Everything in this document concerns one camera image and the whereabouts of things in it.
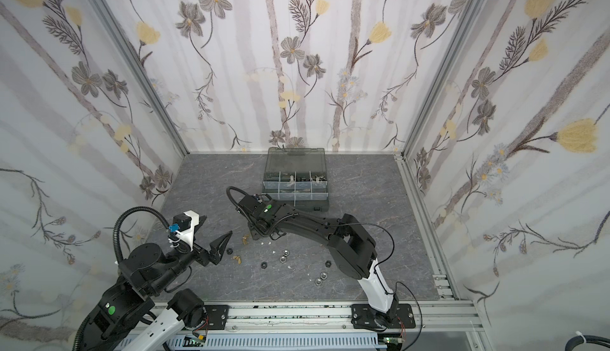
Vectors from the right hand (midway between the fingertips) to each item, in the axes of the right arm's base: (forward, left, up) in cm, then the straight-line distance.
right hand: (254, 222), depth 84 cm
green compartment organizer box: (+25, -14, -7) cm, 30 cm away
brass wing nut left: (-11, +5, -10) cm, 16 cm away
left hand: (-9, +7, +18) cm, 21 cm away
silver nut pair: (-15, -26, -8) cm, 31 cm away
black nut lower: (-12, -4, -11) cm, 17 cm away
